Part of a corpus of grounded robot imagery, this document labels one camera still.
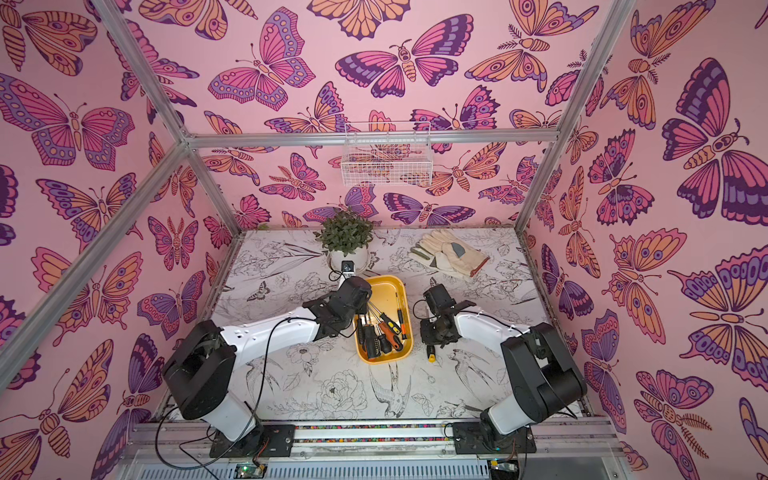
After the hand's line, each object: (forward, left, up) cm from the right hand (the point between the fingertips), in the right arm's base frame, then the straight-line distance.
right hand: (424, 337), depth 91 cm
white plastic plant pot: (+20, +20, +13) cm, 31 cm away
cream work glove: (+31, -15, 0) cm, 35 cm away
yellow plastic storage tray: (+9, +12, +8) cm, 17 cm away
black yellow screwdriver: (+3, +11, +4) cm, 12 cm away
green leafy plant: (+25, +25, +20) cm, 40 cm away
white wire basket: (+47, +12, +34) cm, 59 cm away
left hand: (+10, +19, +11) cm, 24 cm away
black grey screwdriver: (-3, +12, +2) cm, 12 cm away
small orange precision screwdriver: (+2, +7, +3) cm, 8 cm away
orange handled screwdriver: (0, +11, +4) cm, 12 cm away
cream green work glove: (+30, -6, +1) cm, 30 cm away
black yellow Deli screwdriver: (-5, -2, 0) cm, 5 cm away
